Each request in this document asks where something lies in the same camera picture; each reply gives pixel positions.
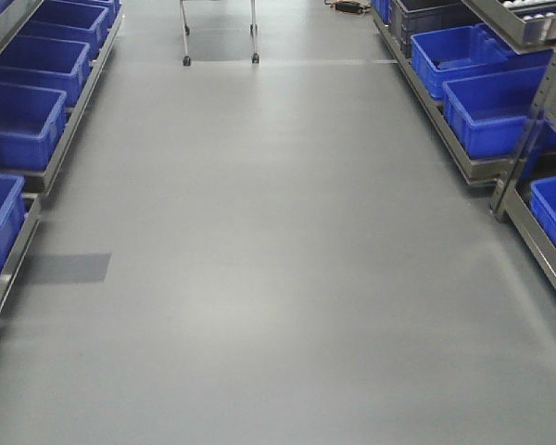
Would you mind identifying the steel trolley on castors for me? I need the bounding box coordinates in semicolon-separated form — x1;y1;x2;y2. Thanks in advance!
178;0;261;66

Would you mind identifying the dark grey plastic bin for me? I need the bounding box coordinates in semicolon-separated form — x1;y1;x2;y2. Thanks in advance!
388;0;481;59

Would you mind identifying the steel rack with roller tracks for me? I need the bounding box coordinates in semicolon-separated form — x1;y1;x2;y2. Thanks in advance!
461;0;556;321

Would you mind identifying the row of blue bins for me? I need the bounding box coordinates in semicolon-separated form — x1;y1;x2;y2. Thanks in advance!
373;0;556;274
0;0;121;296

